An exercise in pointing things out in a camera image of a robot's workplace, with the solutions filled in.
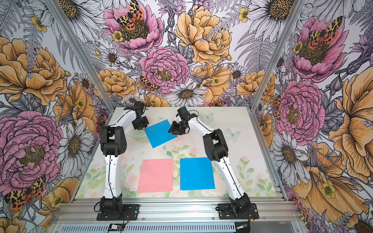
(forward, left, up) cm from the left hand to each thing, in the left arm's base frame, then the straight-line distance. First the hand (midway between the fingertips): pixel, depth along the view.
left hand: (144, 129), depth 107 cm
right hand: (-6, -20, +3) cm, 21 cm away
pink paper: (-33, -13, -1) cm, 36 cm away
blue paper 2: (-32, -37, -1) cm, 49 cm away
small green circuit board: (-57, +3, -1) cm, 58 cm away
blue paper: (-3, -10, -2) cm, 11 cm away
